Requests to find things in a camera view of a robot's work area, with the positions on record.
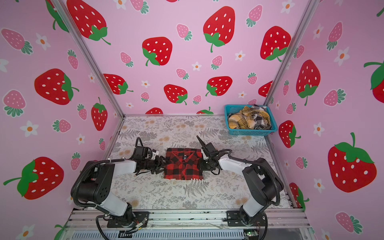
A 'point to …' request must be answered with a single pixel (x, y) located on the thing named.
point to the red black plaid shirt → (183, 163)
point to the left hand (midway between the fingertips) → (169, 164)
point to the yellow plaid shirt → (243, 119)
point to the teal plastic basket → (261, 128)
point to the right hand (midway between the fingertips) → (198, 166)
